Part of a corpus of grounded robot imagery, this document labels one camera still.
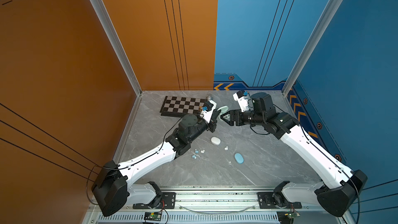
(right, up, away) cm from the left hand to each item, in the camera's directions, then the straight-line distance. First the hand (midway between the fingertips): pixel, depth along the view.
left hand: (219, 108), depth 70 cm
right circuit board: (+31, -50, 0) cm, 59 cm away
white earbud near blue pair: (-8, -25, +18) cm, 32 cm away
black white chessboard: (-26, +1, +36) cm, 45 cm away
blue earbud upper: (-11, -25, +19) cm, 33 cm away
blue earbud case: (+12, -28, +14) cm, 34 cm away
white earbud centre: (+6, -24, +19) cm, 31 cm away
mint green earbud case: (+2, 0, -1) cm, 2 cm away
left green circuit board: (-31, -51, +1) cm, 59 cm away
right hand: (+2, -3, 0) cm, 4 cm away
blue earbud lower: (-13, -28, +17) cm, 35 cm away
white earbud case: (0, -20, +22) cm, 29 cm away
